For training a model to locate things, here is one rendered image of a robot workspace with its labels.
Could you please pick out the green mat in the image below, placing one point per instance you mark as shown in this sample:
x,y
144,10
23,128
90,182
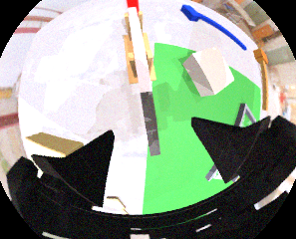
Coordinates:
x,y
175,177

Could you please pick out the blue putter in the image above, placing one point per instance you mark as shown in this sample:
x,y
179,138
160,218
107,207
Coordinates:
x,y
193,16

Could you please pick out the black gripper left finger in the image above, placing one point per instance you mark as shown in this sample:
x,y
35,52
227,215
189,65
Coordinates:
x,y
85,170

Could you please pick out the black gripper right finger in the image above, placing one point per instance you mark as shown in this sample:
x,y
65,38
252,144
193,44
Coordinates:
x,y
228,145

